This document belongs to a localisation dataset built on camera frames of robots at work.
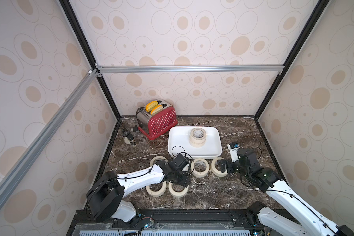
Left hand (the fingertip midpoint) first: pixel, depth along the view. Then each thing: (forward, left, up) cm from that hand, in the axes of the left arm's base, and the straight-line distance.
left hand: (190, 181), depth 80 cm
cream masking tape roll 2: (+16, +21, -4) cm, 26 cm away
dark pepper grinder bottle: (+27, +38, +3) cm, 47 cm away
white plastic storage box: (+29, +7, -6) cm, 31 cm away
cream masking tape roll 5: (-5, +6, -4) cm, 9 cm away
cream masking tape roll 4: (-5, +18, -4) cm, 19 cm away
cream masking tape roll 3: (+6, -5, -4) cm, 9 cm away
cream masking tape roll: (+32, -7, -4) cm, 33 cm away
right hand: (+8, -19, +9) cm, 22 cm away
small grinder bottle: (+31, +42, +4) cm, 52 cm away
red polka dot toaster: (+34, +24, +7) cm, 42 cm away
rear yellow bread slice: (+46, +26, +14) cm, 54 cm away
